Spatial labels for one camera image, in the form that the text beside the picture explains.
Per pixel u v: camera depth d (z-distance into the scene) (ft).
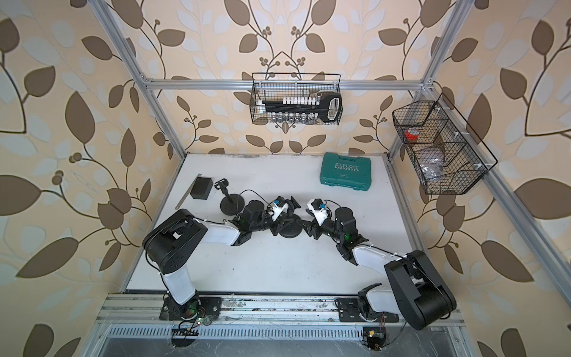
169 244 1.62
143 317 2.42
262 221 2.51
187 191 3.51
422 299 1.37
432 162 2.41
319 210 2.37
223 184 2.73
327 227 2.46
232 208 3.28
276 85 2.99
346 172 3.55
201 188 3.44
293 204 2.52
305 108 2.76
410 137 2.90
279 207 2.60
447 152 2.42
